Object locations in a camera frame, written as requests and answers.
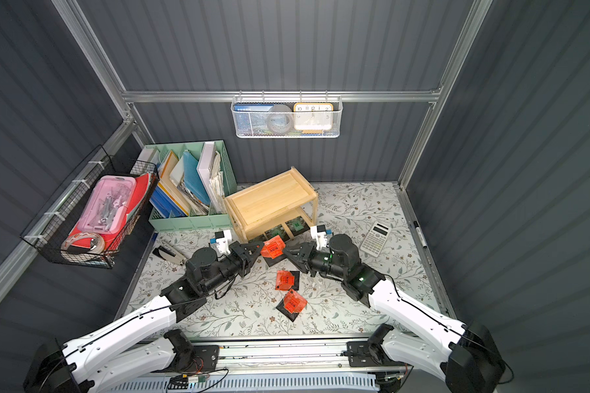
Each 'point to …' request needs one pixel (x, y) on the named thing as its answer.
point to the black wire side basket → (60, 219)
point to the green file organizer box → (194, 180)
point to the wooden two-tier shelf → (280, 207)
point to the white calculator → (375, 238)
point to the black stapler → (168, 253)
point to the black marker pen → (420, 234)
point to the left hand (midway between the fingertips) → (263, 243)
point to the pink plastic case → (108, 205)
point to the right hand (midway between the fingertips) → (288, 251)
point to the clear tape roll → (93, 255)
